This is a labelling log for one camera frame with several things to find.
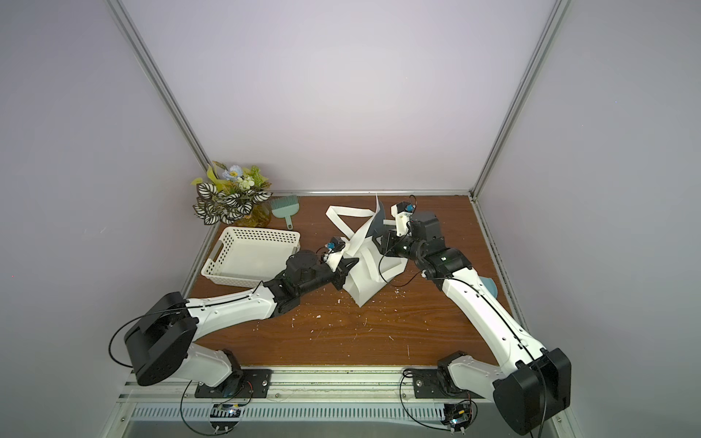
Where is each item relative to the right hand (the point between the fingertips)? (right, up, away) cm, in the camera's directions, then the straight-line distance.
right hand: (377, 232), depth 74 cm
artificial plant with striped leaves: (-44, +11, +9) cm, 47 cm away
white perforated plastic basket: (-48, -11, +27) cm, 56 cm away
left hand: (-5, -8, +3) cm, 10 cm away
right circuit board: (+21, -48, -5) cm, 53 cm away
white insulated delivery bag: (-1, -10, +2) cm, 10 cm away
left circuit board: (-42, -50, -3) cm, 65 cm away
